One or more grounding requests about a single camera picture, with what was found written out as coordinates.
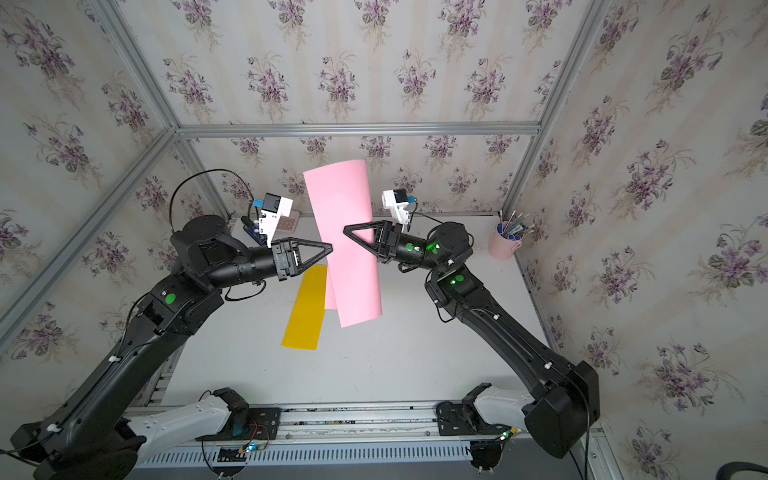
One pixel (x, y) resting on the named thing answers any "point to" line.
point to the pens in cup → (514, 227)
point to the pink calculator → (288, 223)
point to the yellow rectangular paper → (307, 320)
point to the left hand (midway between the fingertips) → (332, 253)
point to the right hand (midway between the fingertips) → (352, 240)
